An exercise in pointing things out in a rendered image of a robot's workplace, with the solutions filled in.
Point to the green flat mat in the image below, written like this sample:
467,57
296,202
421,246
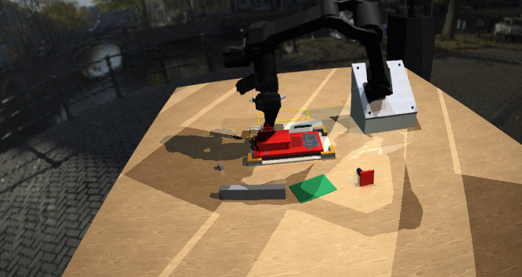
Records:
312,188

